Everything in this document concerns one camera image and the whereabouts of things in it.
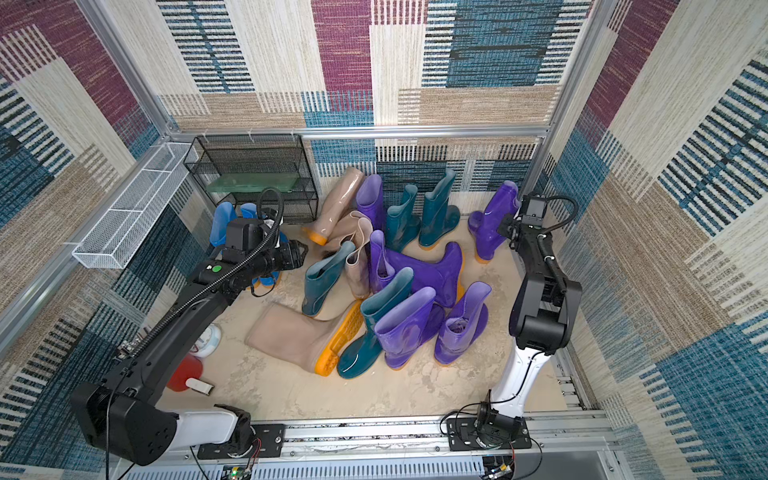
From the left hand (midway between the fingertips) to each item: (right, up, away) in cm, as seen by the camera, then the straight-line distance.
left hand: (300, 247), depth 78 cm
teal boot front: (+16, -29, +3) cm, 33 cm away
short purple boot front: (+25, -20, -9) cm, 33 cm away
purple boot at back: (+17, +16, +20) cm, 31 cm away
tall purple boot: (+56, +7, +24) cm, 61 cm away
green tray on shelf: (-20, +21, +19) cm, 34 cm away
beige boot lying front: (+1, -27, +7) cm, 28 cm away
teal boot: (+6, -7, -4) cm, 10 cm away
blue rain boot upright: (-27, +10, +13) cm, 31 cm away
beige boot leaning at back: (+7, +13, +18) cm, 23 cm away
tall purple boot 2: (+39, -9, +16) cm, 43 cm away
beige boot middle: (+15, -4, -1) cm, 15 cm away
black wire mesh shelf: (-22, +28, +30) cm, 46 cm away
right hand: (+63, +6, +18) cm, 66 cm away
